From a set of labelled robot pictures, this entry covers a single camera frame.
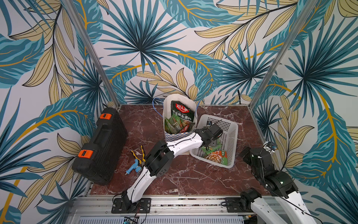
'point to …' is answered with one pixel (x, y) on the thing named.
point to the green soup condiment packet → (219, 156)
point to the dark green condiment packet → (179, 109)
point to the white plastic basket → (228, 139)
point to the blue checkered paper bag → (189, 101)
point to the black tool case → (99, 159)
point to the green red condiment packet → (175, 124)
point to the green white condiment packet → (209, 149)
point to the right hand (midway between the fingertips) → (250, 152)
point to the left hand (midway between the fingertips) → (211, 141)
